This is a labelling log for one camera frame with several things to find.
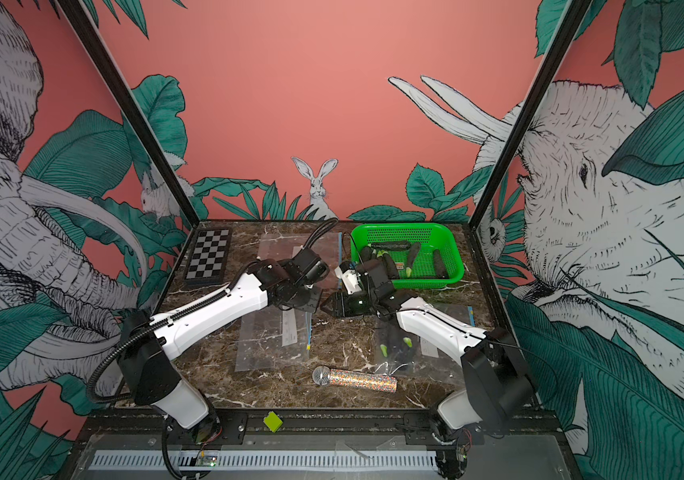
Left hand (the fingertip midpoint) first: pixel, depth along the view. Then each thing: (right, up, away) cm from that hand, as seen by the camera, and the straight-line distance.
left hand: (316, 297), depth 81 cm
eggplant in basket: (+41, +6, +21) cm, 46 cm away
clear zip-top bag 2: (-14, -14, +10) cm, 22 cm away
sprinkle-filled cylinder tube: (+18, -23, -2) cm, 29 cm away
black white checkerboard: (-41, +11, +24) cm, 49 cm away
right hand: (+3, -2, 0) cm, 3 cm away
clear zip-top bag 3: (-19, +14, +33) cm, 41 cm away
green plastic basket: (+40, +18, +30) cm, 53 cm away
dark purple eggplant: (+20, -13, +5) cm, 24 cm away
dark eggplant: (+26, -13, +5) cm, 29 cm away
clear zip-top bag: (+24, -17, +5) cm, 30 cm away
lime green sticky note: (-10, -31, -6) cm, 33 cm away
